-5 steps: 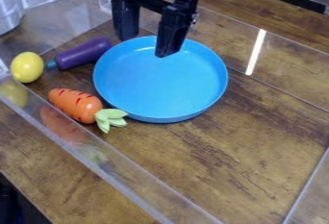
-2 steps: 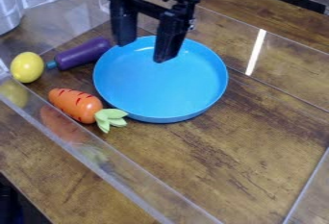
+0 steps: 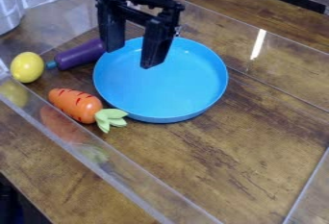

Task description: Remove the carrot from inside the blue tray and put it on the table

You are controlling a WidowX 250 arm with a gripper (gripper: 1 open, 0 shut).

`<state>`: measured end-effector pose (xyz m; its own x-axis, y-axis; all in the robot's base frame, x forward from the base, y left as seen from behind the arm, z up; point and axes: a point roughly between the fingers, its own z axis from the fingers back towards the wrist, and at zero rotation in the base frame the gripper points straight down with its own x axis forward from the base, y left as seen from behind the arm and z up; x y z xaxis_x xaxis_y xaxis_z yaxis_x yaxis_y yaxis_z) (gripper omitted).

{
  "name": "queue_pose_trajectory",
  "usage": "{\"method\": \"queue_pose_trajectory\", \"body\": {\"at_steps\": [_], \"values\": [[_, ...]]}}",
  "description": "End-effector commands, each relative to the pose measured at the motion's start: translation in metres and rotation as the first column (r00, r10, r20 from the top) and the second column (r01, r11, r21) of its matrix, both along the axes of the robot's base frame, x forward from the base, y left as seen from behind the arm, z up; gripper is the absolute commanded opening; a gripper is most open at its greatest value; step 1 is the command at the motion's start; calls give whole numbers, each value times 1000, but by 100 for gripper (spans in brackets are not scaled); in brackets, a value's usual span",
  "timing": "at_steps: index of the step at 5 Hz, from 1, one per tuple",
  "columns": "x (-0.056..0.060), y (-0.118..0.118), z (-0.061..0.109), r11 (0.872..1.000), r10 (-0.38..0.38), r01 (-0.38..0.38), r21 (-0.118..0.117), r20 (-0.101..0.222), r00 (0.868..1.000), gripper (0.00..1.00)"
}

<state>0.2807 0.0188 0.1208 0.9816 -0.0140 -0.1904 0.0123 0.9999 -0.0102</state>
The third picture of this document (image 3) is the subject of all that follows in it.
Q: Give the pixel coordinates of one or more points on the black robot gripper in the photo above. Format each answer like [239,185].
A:
[113,11]

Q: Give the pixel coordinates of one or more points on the orange toy carrot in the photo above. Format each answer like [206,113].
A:
[85,108]

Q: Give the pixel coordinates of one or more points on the blue round tray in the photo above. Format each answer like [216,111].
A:
[170,92]

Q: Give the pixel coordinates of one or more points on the purple toy eggplant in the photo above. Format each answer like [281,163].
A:
[85,53]

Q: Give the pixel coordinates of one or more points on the yellow toy lemon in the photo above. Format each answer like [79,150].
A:
[27,67]

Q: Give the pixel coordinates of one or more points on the clear acrylic barrier wall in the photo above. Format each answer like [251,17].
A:
[246,164]

